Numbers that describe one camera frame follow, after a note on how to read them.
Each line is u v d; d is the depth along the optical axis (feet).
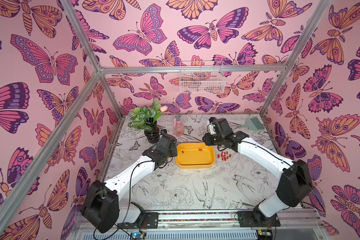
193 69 3.10
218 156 3.19
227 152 3.20
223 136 2.09
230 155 3.19
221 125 2.09
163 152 2.04
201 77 3.12
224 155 3.19
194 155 3.22
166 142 2.05
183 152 3.26
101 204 1.34
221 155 3.19
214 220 2.45
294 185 1.42
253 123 3.72
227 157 3.18
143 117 2.76
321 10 2.30
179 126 3.56
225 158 3.14
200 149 3.25
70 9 2.26
